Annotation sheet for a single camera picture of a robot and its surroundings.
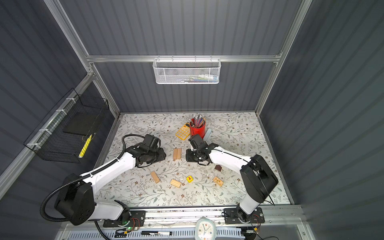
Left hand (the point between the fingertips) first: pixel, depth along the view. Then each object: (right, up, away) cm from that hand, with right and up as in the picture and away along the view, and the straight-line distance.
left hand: (164, 155), depth 86 cm
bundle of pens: (+20, +20, +12) cm, 31 cm away
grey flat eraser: (+28, +14, +19) cm, 36 cm away
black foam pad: (-40, +18, -12) cm, 46 cm away
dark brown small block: (+32, -8, +3) cm, 33 cm away
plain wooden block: (+7, -1, +10) cm, 13 cm away
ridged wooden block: (+7, -15, -2) cm, 17 cm away
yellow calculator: (+10, +13, +21) cm, 27 cm away
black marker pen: (+5, -33, -17) cm, 38 cm away
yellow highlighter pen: (-33, +8, -17) cm, 38 cm away
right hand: (+13, -2, +1) cm, 14 cm away
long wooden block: (-6, -13, +1) cm, 14 cm away
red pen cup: (+18, +14, +16) cm, 28 cm away
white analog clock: (+23, -31, -18) cm, 42 cm away
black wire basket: (-46, +13, -14) cm, 50 cm away
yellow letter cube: (+15, -13, -2) cm, 20 cm away
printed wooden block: (+31, -14, -2) cm, 34 cm away
